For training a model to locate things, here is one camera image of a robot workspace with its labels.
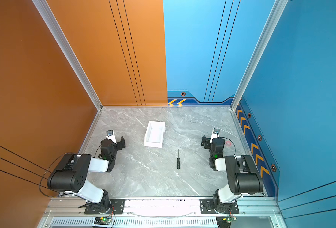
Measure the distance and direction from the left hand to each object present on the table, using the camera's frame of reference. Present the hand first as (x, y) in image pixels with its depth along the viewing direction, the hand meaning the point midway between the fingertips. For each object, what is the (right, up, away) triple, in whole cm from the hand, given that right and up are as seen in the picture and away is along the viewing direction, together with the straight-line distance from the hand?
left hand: (116, 135), depth 94 cm
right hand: (+64, 0, 0) cm, 64 cm away
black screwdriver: (+42, -17, -7) cm, 46 cm away
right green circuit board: (+67, -38, -25) cm, 81 cm away
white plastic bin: (+25, 0, +8) cm, 26 cm away
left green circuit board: (+4, -40, -24) cm, 46 cm away
